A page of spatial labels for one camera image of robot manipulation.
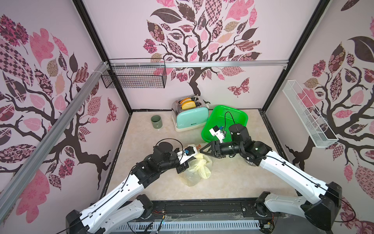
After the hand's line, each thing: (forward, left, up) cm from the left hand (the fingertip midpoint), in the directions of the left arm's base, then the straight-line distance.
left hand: (192, 159), depth 69 cm
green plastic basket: (+45, -26, -18) cm, 55 cm away
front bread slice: (+42, +2, -2) cm, 42 cm away
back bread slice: (+46, +4, -2) cm, 46 cm away
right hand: (0, -5, +4) cm, 7 cm away
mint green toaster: (+34, -3, -8) cm, 35 cm away
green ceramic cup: (+38, +26, -16) cm, 48 cm away
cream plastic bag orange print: (-5, -4, +2) cm, 7 cm away
